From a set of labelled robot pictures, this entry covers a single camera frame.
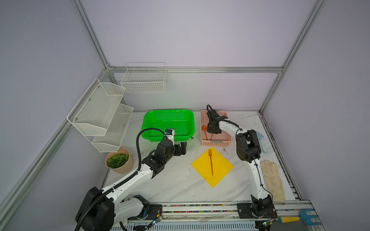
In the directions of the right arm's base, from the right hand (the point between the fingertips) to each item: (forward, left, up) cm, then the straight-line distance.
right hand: (211, 129), depth 108 cm
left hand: (-22, +22, +15) cm, 35 cm away
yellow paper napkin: (-29, -4, -2) cm, 30 cm away
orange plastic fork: (-20, +2, -1) cm, 20 cm away
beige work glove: (-38, -34, -2) cm, 51 cm away
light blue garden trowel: (-6, -36, -1) cm, 36 cm away
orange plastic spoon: (+1, +5, +1) cm, 6 cm away
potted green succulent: (-32, +54, +11) cm, 64 cm away
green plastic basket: (+9, +22, 0) cm, 24 cm away
